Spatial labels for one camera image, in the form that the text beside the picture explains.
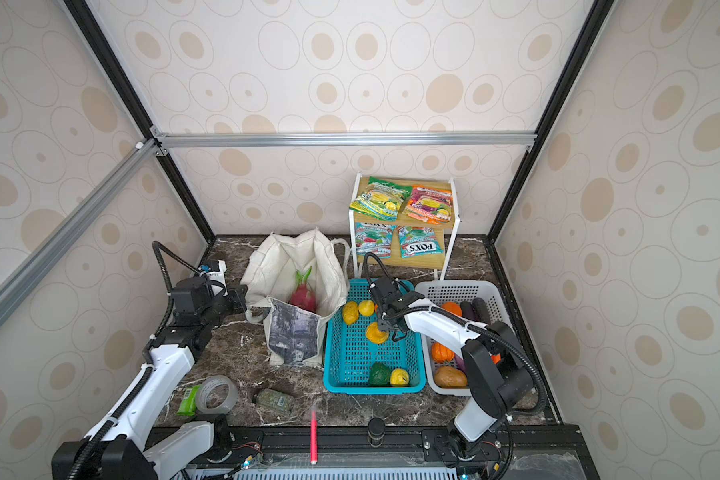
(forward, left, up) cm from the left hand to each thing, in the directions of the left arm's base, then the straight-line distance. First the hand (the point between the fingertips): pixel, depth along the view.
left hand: (252, 281), depth 81 cm
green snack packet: (+16, -35, +15) cm, 41 cm away
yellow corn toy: (-1, -26, -15) cm, 30 cm away
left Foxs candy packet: (+19, -33, -3) cm, 38 cm away
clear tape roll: (-24, +10, -20) cm, 33 cm away
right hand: (-3, -39, -16) cm, 42 cm away
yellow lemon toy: (+1, -31, -17) cm, 35 cm away
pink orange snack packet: (+14, -47, +14) cm, 52 cm away
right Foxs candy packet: (+18, -47, -4) cm, 51 cm away
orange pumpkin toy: (-14, -52, -15) cm, 56 cm away
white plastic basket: (+6, -54, -14) cm, 56 cm away
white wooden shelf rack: (+13, -41, +9) cm, 44 cm away
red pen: (-34, -18, -19) cm, 43 cm away
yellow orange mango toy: (-9, -33, -14) cm, 37 cm away
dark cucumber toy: (0, -67, -15) cm, 68 cm away
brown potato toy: (-20, -54, -15) cm, 59 cm away
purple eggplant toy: (+1, -63, -17) cm, 65 cm away
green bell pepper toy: (-20, -35, -15) cm, 43 cm away
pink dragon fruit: (+4, -11, -13) cm, 17 cm away
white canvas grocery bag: (+11, -6, -16) cm, 20 cm away
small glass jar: (-27, -8, -17) cm, 32 cm away
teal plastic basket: (-15, -28, -21) cm, 38 cm away
